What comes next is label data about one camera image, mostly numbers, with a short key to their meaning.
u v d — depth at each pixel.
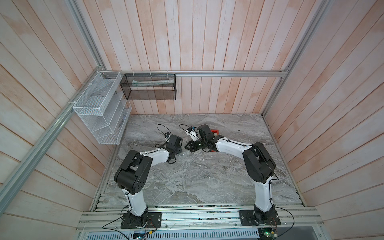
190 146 0.82
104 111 0.70
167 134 0.88
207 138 0.76
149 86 1.04
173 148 0.76
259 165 0.53
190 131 0.86
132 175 0.49
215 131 1.03
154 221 0.73
